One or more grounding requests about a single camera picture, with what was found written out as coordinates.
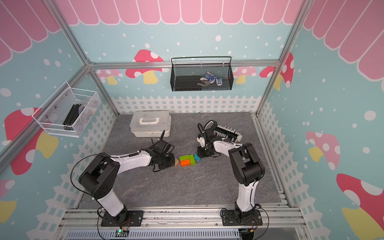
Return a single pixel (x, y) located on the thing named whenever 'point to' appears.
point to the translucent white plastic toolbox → (150, 124)
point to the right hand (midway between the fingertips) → (199, 154)
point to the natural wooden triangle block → (176, 163)
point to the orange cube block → (185, 162)
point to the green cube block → (181, 158)
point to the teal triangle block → (196, 158)
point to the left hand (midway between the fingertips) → (175, 165)
